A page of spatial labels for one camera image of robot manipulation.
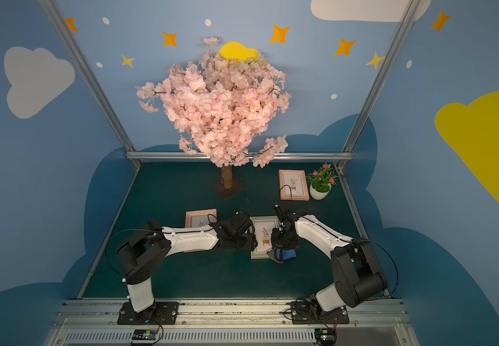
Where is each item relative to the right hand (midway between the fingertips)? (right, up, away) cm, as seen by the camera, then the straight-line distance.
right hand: (279, 243), depth 88 cm
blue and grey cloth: (0, -3, -6) cm, 7 cm away
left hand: (-10, +1, +2) cm, 10 cm away
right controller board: (+14, -28, -15) cm, 35 cm away
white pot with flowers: (+22, +26, +13) cm, 36 cm away
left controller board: (-48, -26, -16) cm, 57 cm away
